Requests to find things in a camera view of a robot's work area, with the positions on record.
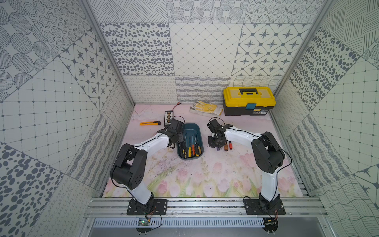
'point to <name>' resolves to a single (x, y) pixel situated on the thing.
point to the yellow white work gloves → (201, 109)
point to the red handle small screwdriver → (230, 145)
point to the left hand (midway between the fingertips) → (178, 134)
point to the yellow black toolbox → (250, 100)
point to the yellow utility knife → (156, 123)
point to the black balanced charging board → (168, 116)
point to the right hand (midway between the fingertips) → (214, 145)
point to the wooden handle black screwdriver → (226, 147)
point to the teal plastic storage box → (184, 148)
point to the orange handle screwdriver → (193, 148)
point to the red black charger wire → (178, 103)
